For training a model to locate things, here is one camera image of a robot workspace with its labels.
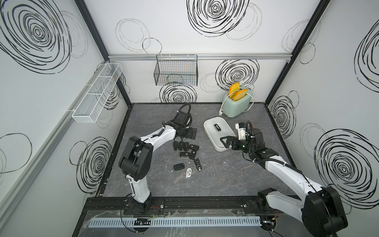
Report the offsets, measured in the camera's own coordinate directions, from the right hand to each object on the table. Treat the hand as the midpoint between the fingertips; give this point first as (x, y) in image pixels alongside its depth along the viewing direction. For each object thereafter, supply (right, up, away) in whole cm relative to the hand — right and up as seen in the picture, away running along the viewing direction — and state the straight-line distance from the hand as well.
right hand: (226, 139), depth 82 cm
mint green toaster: (+9, +19, +20) cm, 29 cm away
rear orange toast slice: (+10, +34, +20) cm, 40 cm away
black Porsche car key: (-16, -15, +4) cm, 23 cm away
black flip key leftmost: (-30, -6, +13) cm, 34 cm away
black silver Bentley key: (-2, +6, +23) cm, 24 cm away
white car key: (-22, -19, +2) cm, 29 cm away
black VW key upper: (-18, -7, +13) cm, 23 cm away
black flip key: (-27, -6, +12) cm, 30 cm away
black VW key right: (-19, -11, +9) cm, 24 cm away
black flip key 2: (-23, -6, +12) cm, 27 cm away
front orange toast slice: (+12, +27, +15) cm, 33 cm away
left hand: (-22, +3, +12) cm, 25 cm away
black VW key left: (-24, -11, +9) cm, 28 cm away
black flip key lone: (-27, -17, +4) cm, 32 cm away
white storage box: (-5, 0, +15) cm, 16 cm away
